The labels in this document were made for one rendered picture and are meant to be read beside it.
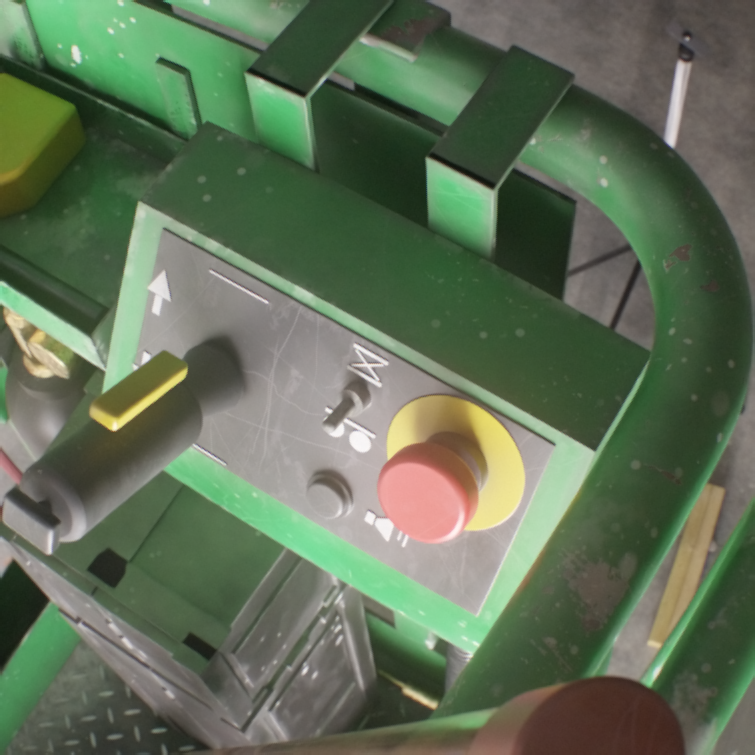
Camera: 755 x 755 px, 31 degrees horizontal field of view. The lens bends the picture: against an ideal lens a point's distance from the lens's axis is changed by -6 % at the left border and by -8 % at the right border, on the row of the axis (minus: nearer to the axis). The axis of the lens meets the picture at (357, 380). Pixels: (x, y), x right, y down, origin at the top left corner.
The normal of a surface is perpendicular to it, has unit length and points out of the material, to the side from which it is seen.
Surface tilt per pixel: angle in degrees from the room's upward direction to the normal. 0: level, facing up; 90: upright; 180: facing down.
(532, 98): 0
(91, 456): 34
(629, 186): 45
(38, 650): 90
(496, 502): 58
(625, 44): 0
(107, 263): 0
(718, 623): 27
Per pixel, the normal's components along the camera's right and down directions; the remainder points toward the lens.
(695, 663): -0.43, -0.59
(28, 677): 0.84, 0.48
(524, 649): -0.18, -0.49
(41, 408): -0.23, 0.27
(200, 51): -0.55, 0.77
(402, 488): -0.49, 0.43
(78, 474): 0.50, -0.58
